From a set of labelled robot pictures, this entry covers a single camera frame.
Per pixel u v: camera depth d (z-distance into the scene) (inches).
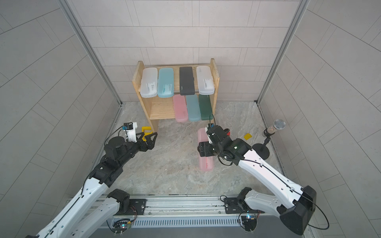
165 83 26.1
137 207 27.8
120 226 25.8
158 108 34.0
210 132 21.5
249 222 26.4
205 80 27.0
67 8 28.0
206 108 33.8
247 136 38.1
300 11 28.4
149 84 26.0
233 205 27.9
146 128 34.7
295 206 14.6
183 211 27.8
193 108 33.6
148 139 24.9
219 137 20.7
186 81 27.0
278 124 25.9
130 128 24.0
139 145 24.7
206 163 27.7
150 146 25.2
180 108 33.6
